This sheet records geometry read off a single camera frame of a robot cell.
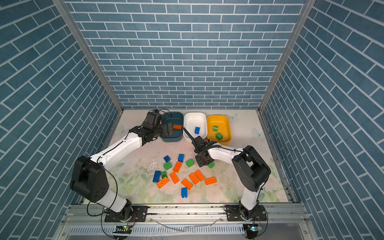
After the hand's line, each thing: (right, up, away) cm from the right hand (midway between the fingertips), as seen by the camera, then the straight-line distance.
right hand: (201, 159), depth 93 cm
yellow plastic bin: (+17, +23, +19) cm, 34 cm away
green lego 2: (+13, +14, +9) cm, 21 cm away
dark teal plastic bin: (-19, +26, +19) cm, 37 cm away
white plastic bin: (-7, +25, +18) cm, 32 cm away
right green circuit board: (+24, -29, -21) cm, 43 cm away
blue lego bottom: (-9, -14, -14) cm, 22 cm away
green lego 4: (-20, -3, -4) cm, 21 cm away
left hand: (-21, +21, -4) cm, 30 cm away
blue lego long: (-3, +18, +12) cm, 22 cm away
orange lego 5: (+5, -10, -8) cm, 14 cm away
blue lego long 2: (-26, -8, -7) cm, 28 cm away
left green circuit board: (-39, -29, -21) cm, 53 cm away
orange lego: (-14, -3, -4) cm, 15 cm away
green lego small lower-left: (-22, -7, -7) cm, 24 cm away
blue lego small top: (-13, +1, 0) cm, 13 cm away
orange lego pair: (0, -8, -6) cm, 10 cm away
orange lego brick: (-17, +20, +15) cm, 30 cm away
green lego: (+10, +19, +15) cm, 26 cm away
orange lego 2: (-23, -11, -10) cm, 27 cm away
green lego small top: (+6, -3, -3) cm, 7 cm away
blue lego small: (-22, +1, -1) cm, 22 cm away
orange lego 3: (-16, -9, -6) cm, 19 cm away
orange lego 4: (-8, -11, -10) cm, 17 cm away
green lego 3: (-7, -2, -1) cm, 7 cm away
